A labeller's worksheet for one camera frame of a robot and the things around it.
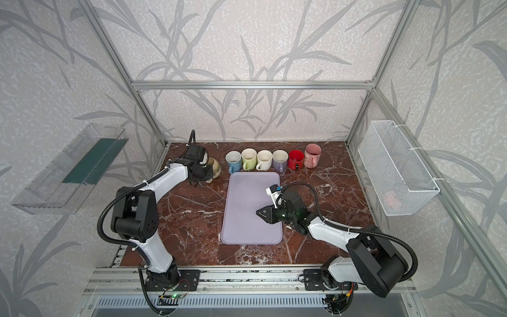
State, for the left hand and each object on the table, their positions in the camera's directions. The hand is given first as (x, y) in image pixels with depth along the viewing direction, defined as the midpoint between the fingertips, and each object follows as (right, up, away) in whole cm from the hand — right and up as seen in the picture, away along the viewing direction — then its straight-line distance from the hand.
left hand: (211, 168), depth 96 cm
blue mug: (+10, +4, +6) cm, 12 cm away
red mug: (+43, +4, +12) cm, 45 cm away
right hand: (+24, -16, -13) cm, 32 cm away
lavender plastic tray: (+17, -13, +2) cm, 21 cm away
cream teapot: (+2, 0, +1) cm, 3 cm away
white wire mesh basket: (+70, -3, -35) cm, 78 cm away
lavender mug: (+35, +5, +12) cm, 37 cm away
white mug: (+26, +5, +7) cm, 28 cm away
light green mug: (+18, +6, +10) cm, 21 cm away
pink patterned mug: (+51, +6, +6) cm, 52 cm away
